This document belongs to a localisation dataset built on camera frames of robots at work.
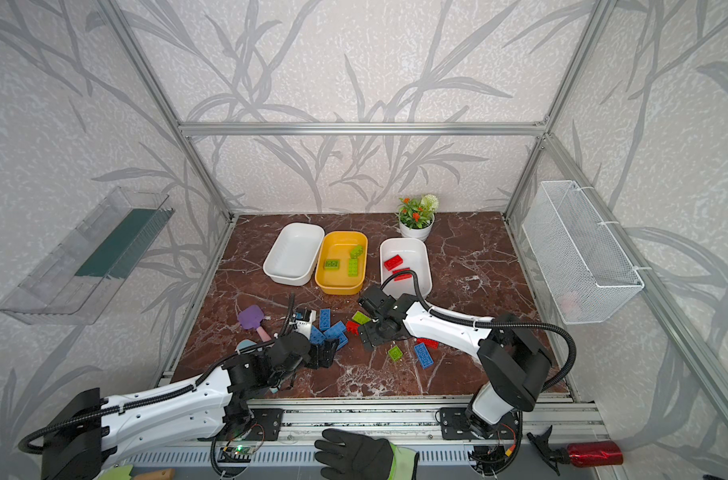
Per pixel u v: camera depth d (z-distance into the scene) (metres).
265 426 0.73
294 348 0.60
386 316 0.63
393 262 1.05
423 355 0.84
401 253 1.08
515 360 0.43
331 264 1.03
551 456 0.68
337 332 0.89
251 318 0.91
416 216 1.00
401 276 1.04
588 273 0.61
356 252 1.05
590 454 0.66
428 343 0.85
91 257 0.67
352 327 0.89
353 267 1.04
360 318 0.91
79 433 0.41
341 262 1.05
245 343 0.88
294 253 1.08
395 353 0.85
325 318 0.91
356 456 0.69
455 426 0.74
